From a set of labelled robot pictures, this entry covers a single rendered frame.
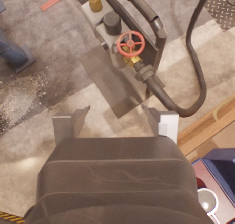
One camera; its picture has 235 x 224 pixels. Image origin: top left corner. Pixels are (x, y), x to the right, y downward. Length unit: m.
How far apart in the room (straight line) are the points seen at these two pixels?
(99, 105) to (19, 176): 0.59
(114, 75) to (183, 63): 0.38
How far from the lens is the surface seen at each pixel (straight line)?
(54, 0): 0.63
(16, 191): 1.17
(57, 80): 1.06
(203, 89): 0.93
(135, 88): 0.93
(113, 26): 0.49
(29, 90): 1.13
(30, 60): 1.18
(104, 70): 0.98
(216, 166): 0.47
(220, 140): 0.48
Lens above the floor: 0.91
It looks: 79 degrees down
